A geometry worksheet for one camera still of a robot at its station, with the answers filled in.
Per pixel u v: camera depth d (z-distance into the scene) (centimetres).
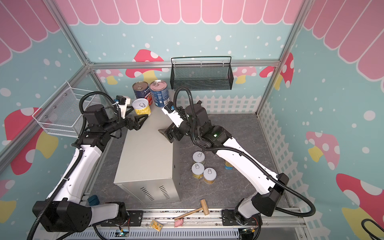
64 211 38
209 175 83
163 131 54
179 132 56
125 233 72
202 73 94
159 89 69
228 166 87
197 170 85
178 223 71
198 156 90
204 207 77
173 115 53
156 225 71
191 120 45
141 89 69
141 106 68
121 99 58
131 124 64
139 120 65
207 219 76
